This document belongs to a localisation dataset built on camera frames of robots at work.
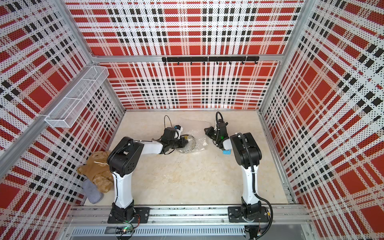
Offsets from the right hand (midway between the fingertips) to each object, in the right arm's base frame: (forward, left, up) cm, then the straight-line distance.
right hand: (206, 127), depth 104 cm
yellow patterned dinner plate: (-12, +10, -3) cm, 16 cm away
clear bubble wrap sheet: (-1, +8, -2) cm, 8 cm away
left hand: (-9, +12, -4) cm, 15 cm away
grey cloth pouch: (-43, +62, 0) cm, 75 cm away
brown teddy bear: (-32, +61, +4) cm, 69 cm away
